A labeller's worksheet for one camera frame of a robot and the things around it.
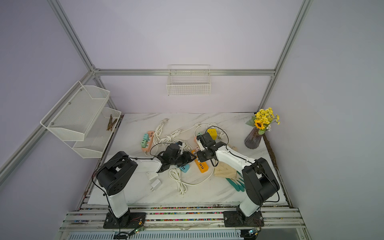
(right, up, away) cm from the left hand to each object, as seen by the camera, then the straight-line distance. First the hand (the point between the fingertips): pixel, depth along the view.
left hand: (194, 159), depth 91 cm
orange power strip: (+5, -4, -1) cm, 6 cm away
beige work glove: (+18, -7, -1) cm, 19 cm away
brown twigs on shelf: (-56, +23, +7) cm, 61 cm away
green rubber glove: (+25, -13, -7) cm, 30 cm away
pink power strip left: (-32, +7, +7) cm, 33 cm away
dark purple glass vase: (+39, +12, +5) cm, 41 cm away
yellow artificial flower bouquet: (+38, +24, -9) cm, 46 cm away
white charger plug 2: (-26, -8, -5) cm, 28 cm away
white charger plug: (-22, -12, -9) cm, 26 cm away
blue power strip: (-6, -5, -3) cm, 8 cm away
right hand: (+5, +1, 0) cm, 6 cm away
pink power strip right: (+1, +8, +2) cm, 8 cm away
